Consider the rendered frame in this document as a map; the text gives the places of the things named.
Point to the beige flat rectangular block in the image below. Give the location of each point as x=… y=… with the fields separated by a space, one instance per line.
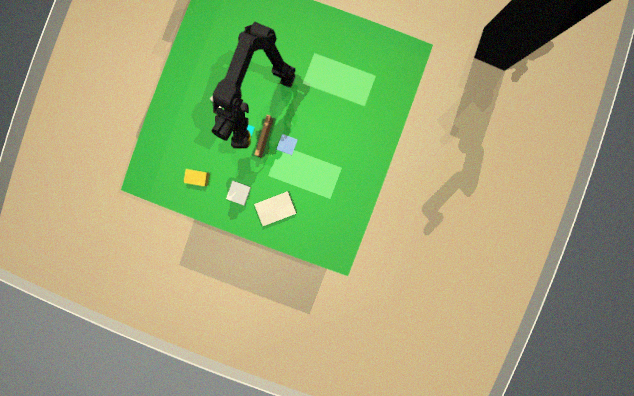
x=275 y=208

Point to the yellow rectangular block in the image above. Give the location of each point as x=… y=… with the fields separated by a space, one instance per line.
x=197 y=177

